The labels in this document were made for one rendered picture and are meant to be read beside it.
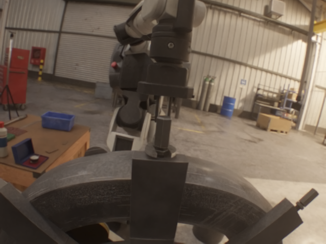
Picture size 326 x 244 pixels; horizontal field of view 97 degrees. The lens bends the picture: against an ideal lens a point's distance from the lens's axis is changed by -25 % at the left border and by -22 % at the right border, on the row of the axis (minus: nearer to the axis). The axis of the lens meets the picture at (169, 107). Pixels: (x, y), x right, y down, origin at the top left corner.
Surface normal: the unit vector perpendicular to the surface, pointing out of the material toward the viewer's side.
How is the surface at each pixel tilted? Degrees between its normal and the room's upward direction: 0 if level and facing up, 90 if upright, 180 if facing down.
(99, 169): 37
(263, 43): 90
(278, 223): 90
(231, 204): 90
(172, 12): 89
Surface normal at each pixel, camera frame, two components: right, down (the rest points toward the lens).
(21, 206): 0.78, -0.62
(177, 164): 0.10, 0.18
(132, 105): 0.09, -0.36
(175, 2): 0.42, 0.20
